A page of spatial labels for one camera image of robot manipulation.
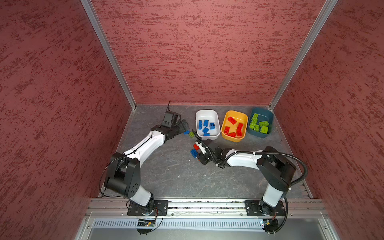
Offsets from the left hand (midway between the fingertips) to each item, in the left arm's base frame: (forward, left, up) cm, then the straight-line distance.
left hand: (182, 129), depth 89 cm
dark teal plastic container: (+18, -57, -12) cm, 61 cm away
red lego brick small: (+18, -35, -12) cm, 41 cm away
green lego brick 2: (+15, -51, -10) cm, 54 cm away
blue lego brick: (+13, -11, -11) cm, 21 cm away
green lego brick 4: (+12, -53, -13) cm, 55 cm away
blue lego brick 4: (+5, -15, -12) cm, 20 cm away
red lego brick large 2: (+5, -34, -11) cm, 36 cm away
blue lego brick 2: (+15, -15, -10) cm, 24 cm away
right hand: (-12, -11, -12) cm, 21 cm away
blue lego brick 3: (+10, -20, -10) cm, 24 cm away
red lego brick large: (+12, -40, -12) cm, 44 cm away
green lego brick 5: (+9, -57, -11) cm, 58 cm away
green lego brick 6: (+12, -49, -12) cm, 52 cm away
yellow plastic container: (+14, -37, -14) cm, 42 cm away
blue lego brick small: (+9, -15, -13) cm, 22 cm away
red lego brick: (+8, -39, -12) cm, 42 cm away
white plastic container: (+21, -21, -11) cm, 32 cm away
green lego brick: (+22, -54, -12) cm, 60 cm away
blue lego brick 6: (-9, -7, -14) cm, 18 cm away
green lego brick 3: (+15, -58, -11) cm, 61 cm away
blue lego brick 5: (-6, -3, +6) cm, 9 cm away
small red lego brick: (+8, -30, -11) cm, 33 cm away
